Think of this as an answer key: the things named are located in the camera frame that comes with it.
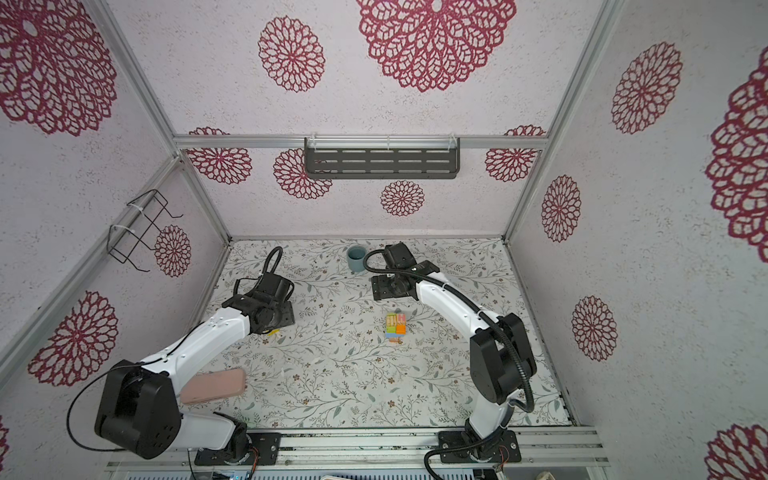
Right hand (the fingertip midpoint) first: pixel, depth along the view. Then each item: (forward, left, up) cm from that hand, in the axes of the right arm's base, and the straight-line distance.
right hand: (386, 282), depth 89 cm
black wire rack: (+6, +64, +21) cm, 68 cm away
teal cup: (+20, +12, -10) cm, 25 cm away
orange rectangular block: (-11, -5, -8) cm, 14 cm away
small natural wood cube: (-9, -2, -6) cm, 11 cm away
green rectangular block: (-11, -1, -8) cm, 14 cm away
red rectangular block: (-12, -3, -14) cm, 18 cm away
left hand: (-11, +31, -6) cm, 34 cm away
